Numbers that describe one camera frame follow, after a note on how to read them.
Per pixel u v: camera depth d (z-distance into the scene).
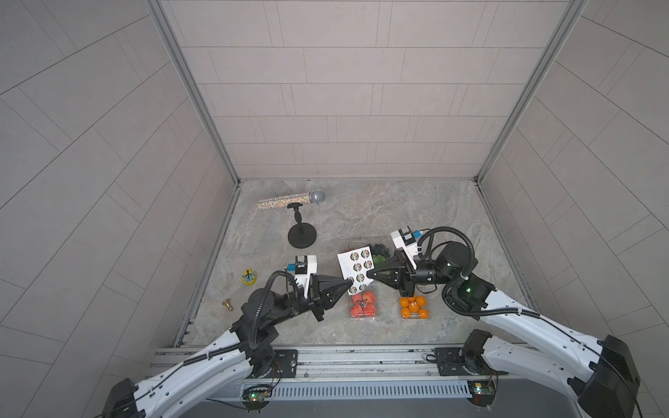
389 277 0.59
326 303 0.56
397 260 0.57
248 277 0.87
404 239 0.53
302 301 0.55
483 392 0.68
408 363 0.73
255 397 0.64
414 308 0.79
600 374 0.39
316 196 0.81
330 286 0.56
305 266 0.52
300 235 0.97
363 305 0.79
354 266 0.57
